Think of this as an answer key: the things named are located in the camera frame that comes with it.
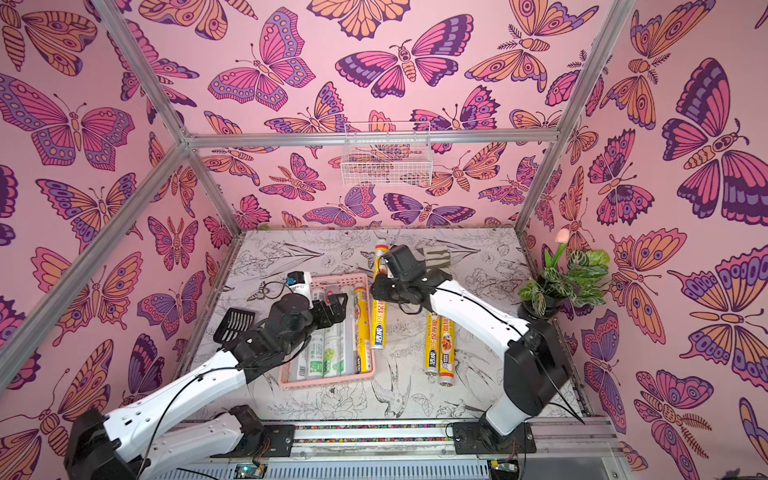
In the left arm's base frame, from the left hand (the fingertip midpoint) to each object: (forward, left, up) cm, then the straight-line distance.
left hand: (338, 297), depth 77 cm
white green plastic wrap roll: (-8, +3, -16) cm, 18 cm away
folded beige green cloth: (+28, -31, -18) cm, 46 cm away
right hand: (+3, -7, -3) cm, 8 cm away
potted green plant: (+3, -59, +5) cm, 60 cm away
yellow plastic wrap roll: (-1, -5, -17) cm, 18 cm away
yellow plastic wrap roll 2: (-2, -11, -3) cm, 11 cm away
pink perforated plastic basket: (-8, +1, -17) cm, 18 cm away
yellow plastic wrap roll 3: (-5, -26, -18) cm, 32 cm away
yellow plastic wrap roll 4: (-14, -29, -18) cm, 37 cm away
